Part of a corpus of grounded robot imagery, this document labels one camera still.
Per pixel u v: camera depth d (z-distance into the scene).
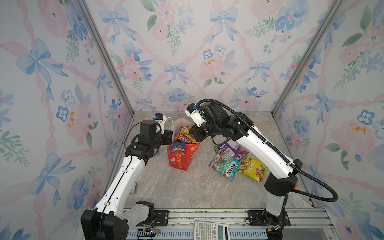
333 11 0.70
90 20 0.73
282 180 0.44
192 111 0.57
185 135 0.71
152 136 0.58
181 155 0.79
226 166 0.89
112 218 0.37
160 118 0.65
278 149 1.03
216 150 0.97
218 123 0.48
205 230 0.70
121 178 0.45
